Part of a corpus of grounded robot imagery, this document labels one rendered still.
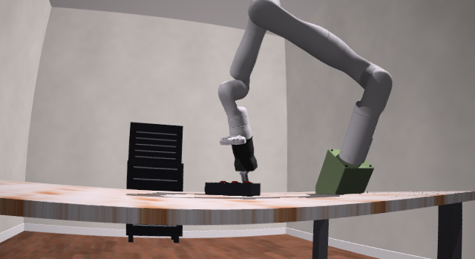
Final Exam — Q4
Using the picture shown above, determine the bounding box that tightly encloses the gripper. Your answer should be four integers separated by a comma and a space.
220, 124, 258, 183

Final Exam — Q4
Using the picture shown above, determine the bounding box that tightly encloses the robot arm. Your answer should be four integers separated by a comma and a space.
218, 0, 393, 165

